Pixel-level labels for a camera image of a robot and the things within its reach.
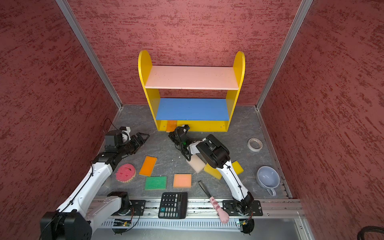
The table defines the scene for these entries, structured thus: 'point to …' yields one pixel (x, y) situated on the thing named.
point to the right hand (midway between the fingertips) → (167, 134)
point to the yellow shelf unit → (199, 114)
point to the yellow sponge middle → (212, 171)
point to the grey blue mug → (269, 178)
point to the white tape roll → (254, 144)
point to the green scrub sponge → (155, 183)
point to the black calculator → (173, 205)
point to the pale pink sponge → (197, 163)
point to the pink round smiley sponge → (125, 172)
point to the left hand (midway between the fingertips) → (147, 141)
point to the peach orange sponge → (182, 181)
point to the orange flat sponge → (148, 166)
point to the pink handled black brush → (223, 216)
